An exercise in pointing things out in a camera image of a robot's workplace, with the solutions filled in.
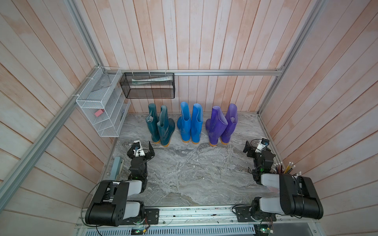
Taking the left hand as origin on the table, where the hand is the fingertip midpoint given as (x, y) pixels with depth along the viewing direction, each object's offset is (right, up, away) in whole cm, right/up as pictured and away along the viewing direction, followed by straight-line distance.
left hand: (142, 144), depth 87 cm
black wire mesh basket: (-1, +41, +19) cm, 45 cm away
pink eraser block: (-24, +19, -4) cm, 30 cm away
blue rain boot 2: (+32, +13, -5) cm, 35 cm away
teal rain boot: (+14, +10, -2) cm, 18 cm away
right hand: (+69, +1, +3) cm, 69 cm away
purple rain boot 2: (+55, +16, +3) cm, 57 cm away
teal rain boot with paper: (+6, +14, -3) cm, 16 cm away
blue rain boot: (+25, +13, -5) cm, 29 cm away
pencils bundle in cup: (+75, -11, -11) cm, 77 cm away
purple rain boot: (+44, +11, +1) cm, 45 cm away
